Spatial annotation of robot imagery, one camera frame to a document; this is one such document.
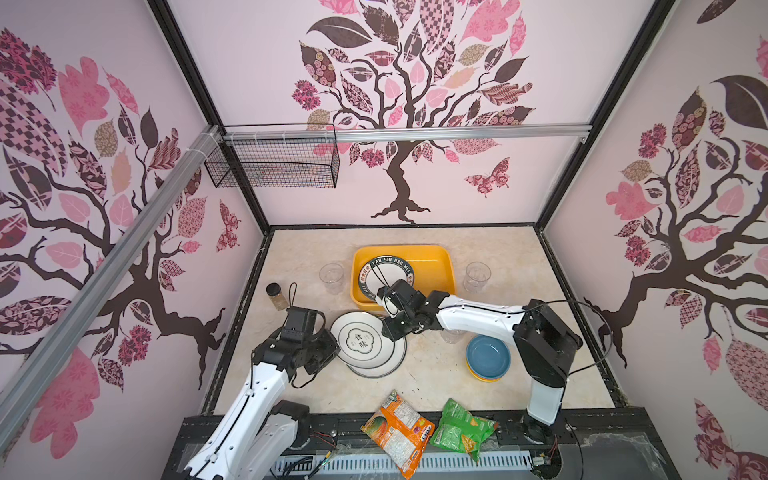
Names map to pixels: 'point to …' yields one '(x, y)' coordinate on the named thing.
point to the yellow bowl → (485, 380)
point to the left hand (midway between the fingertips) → (341, 353)
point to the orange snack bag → (400, 434)
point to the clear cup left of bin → (331, 275)
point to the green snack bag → (461, 431)
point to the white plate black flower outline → (361, 341)
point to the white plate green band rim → (382, 272)
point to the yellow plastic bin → (433, 266)
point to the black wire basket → (284, 163)
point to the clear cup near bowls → (453, 336)
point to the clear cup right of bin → (477, 276)
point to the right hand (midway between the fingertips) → (384, 327)
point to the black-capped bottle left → (279, 301)
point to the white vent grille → (341, 463)
